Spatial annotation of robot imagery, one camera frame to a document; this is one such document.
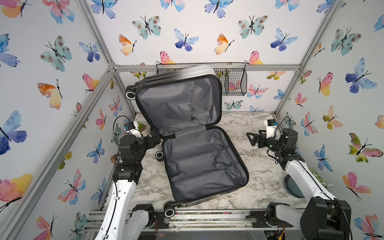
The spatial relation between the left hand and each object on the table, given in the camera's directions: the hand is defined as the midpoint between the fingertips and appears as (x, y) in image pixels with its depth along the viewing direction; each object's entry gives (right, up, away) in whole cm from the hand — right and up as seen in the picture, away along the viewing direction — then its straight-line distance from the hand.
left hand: (152, 130), depth 73 cm
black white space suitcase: (+24, -19, +20) cm, 36 cm away
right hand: (+53, -1, +8) cm, 54 cm away
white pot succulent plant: (-15, +2, +28) cm, 32 cm away
